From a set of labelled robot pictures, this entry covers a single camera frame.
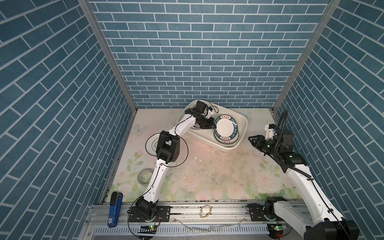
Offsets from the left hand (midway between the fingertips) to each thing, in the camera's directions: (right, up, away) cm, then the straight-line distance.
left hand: (216, 126), depth 98 cm
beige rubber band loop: (-7, -44, -23) cm, 50 cm away
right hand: (+15, -5, -20) cm, 26 cm away
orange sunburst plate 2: (-13, 0, -8) cm, 15 cm away
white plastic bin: (-6, -7, +3) cm, 10 cm away
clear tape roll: (-43, -29, -12) cm, 53 cm away
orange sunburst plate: (+9, -10, +1) cm, 14 cm away
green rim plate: (+8, -1, +3) cm, 9 cm away
